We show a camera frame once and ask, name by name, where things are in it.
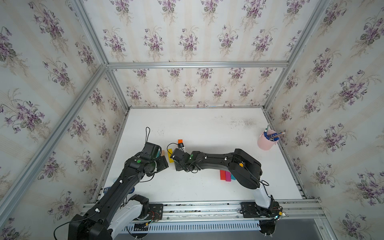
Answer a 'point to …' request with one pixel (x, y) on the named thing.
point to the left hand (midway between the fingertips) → (165, 166)
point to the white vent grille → (191, 226)
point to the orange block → (180, 141)
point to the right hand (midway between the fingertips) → (181, 164)
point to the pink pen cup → (264, 143)
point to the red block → (222, 175)
